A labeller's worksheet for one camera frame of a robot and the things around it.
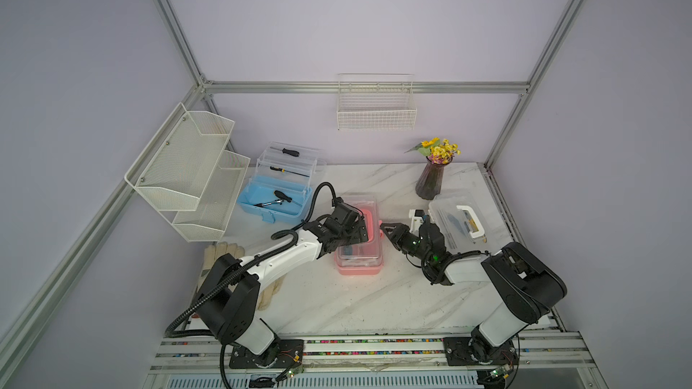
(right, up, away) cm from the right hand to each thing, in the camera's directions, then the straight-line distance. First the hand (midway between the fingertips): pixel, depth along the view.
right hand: (381, 231), depth 90 cm
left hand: (-9, -1, -3) cm, 10 cm away
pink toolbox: (-7, -7, -8) cm, 12 cm away
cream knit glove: (-59, -8, +3) cm, 60 cm away
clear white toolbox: (+29, +3, -2) cm, 29 cm away
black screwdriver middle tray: (-37, +22, +19) cm, 47 cm away
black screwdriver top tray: (-38, +30, +21) cm, 53 cm away
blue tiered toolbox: (-39, +15, +15) cm, 44 cm away
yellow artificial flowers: (+21, +28, +3) cm, 34 cm away
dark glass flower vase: (+20, +17, +13) cm, 30 cm away
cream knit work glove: (-36, -18, -6) cm, 41 cm away
